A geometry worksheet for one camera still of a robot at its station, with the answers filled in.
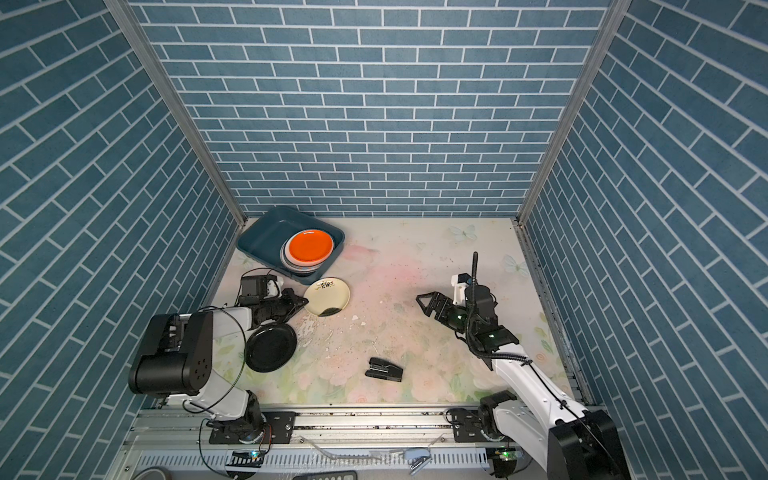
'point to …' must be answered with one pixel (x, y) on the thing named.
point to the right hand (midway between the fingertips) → (424, 299)
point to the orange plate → (309, 247)
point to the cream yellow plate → (324, 293)
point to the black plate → (270, 347)
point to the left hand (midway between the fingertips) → (308, 298)
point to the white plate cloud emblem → (302, 268)
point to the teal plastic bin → (261, 240)
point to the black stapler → (384, 370)
